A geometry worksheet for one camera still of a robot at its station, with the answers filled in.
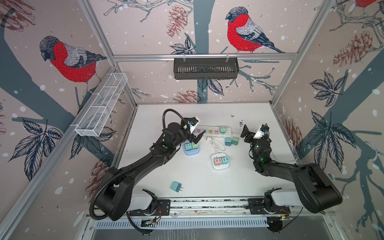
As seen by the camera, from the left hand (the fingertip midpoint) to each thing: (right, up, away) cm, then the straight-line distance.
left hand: (196, 123), depth 78 cm
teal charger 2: (-5, -15, +11) cm, 19 cm away
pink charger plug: (+12, -22, +4) cm, 25 cm away
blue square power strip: (-2, -18, +12) cm, 22 cm away
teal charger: (+21, -14, +19) cm, 31 cm away
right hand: (+32, -3, +8) cm, 33 cm away
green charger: (+25, -12, +18) cm, 34 cm away
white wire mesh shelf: (-52, +5, -4) cm, 52 cm away
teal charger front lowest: (-11, -34, 0) cm, 36 cm away
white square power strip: (+14, -20, +12) cm, 27 cm away
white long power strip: (+11, -6, +23) cm, 26 cm away
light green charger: (+18, -5, +20) cm, 27 cm away
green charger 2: (-1, -15, +12) cm, 19 cm away
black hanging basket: (+7, +38, +26) cm, 46 cm away
